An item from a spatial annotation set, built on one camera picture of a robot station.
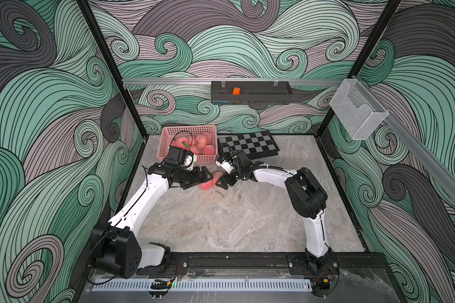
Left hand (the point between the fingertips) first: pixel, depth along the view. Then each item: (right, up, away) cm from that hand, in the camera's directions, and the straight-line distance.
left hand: (205, 177), depth 79 cm
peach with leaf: (-6, +17, +27) cm, 32 cm away
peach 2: (-9, +12, +27) cm, 31 cm away
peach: (-1, +20, +32) cm, 38 cm away
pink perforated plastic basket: (-27, +23, +39) cm, 53 cm away
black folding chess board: (+29, +15, +32) cm, 46 cm away
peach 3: (-1, -6, +13) cm, 14 cm away
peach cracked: (-16, +16, +25) cm, 34 cm away
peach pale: (+4, -1, +14) cm, 15 cm away
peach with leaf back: (-1, +12, +26) cm, 28 cm away
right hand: (+8, -2, +17) cm, 19 cm away
